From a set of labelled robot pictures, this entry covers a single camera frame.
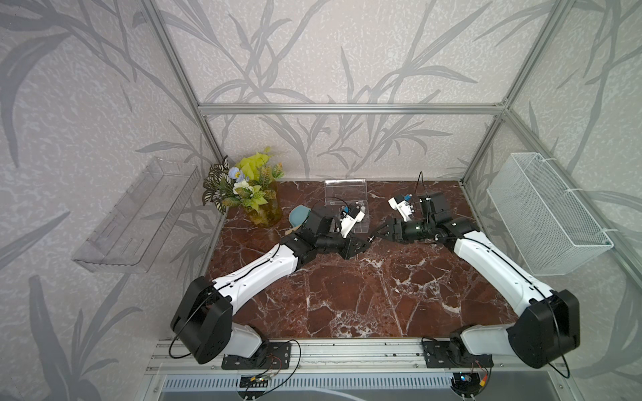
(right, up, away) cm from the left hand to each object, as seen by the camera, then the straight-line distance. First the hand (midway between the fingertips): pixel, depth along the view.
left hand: (368, 246), depth 74 cm
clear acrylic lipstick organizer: (-8, +17, +40) cm, 44 cm away
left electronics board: (-33, -38, -4) cm, 51 cm away
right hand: (+3, +4, +2) cm, 5 cm away
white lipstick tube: (+1, +11, +28) cm, 30 cm away
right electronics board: (+30, -41, -1) cm, 51 cm away
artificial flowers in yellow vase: (-41, +20, +15) cm, 48 cm away
